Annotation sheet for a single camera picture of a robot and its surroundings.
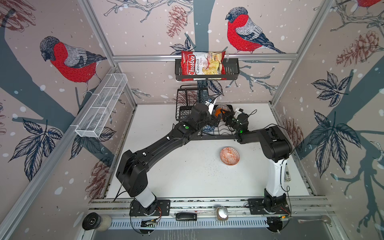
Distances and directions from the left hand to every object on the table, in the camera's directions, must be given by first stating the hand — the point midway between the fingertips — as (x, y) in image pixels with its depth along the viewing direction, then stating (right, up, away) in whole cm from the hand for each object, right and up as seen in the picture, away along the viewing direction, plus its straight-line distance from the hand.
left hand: (213, 109), depth 76 cm
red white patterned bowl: (+12, -29, +14) cm, 34 cm away
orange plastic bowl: (+6, 0, +23) cm, 24 cm away
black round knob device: (-52, -48, -15) cm, 72 cm away
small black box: (-14, -51, -8) cm, 53 cm away
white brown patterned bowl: (+12, +3, +35) cm, 37 cm away
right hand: (+5, -1, +20) cm, 21 cm away
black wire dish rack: (-16, +11, +26) cm, 32 cm away
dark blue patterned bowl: (0, -13, +28) cm, 31 cm away
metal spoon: (+53, -53, -6) cm, 75 cm away
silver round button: (+3, -48, -10) cm, 49 cm away
